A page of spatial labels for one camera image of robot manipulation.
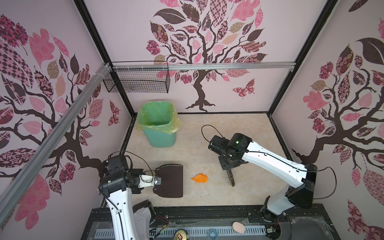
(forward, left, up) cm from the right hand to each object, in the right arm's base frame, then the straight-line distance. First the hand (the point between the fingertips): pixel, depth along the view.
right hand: (227, 163), depth 73 cm
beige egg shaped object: (-25, -4, -16) cm, 30 cm away
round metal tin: (-28, +22, -7) cm, 37 cm away
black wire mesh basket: (+76, +63, -1) cm, 99 cm away
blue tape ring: (-26, +8, -19) cm, 33 cm away
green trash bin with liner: (+36, +41, -8) cm, 55 cm away
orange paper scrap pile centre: (-1, +13, -17) cm, 21 cm away
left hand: (-6, +44, -2) cm, 44 cm away
